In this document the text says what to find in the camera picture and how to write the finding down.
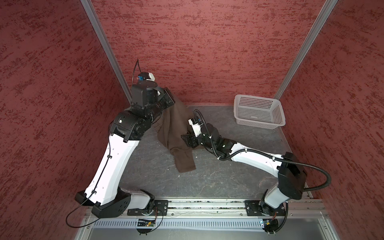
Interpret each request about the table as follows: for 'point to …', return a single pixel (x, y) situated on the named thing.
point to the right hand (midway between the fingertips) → (185, 137)
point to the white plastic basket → (264, 112)
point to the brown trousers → (172, 123)
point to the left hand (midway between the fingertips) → (171, 95)
